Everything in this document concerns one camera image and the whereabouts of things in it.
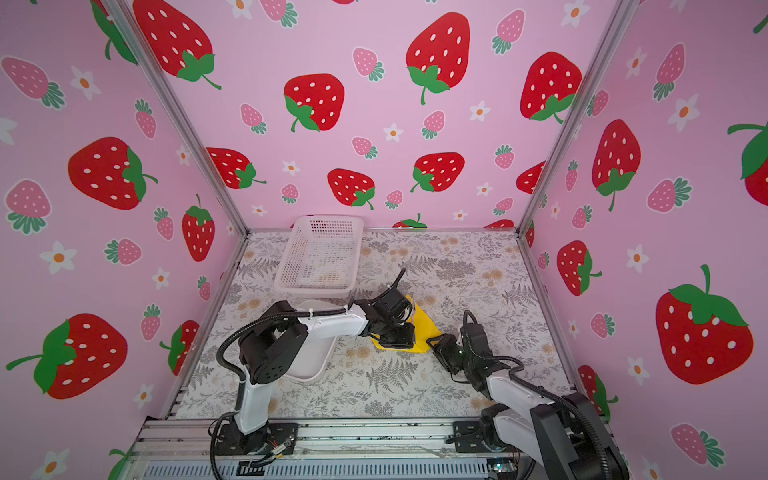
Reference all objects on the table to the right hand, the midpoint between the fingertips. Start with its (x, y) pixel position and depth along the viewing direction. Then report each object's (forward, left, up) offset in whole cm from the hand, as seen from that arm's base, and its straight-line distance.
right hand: (427, 344), depth 87 cm
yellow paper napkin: (+5, +2, 0) cm, 5 cm away
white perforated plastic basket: (+30, +42, 0) cm, 52 cm away
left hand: (-1, +3, -1) cm, 3 cm away
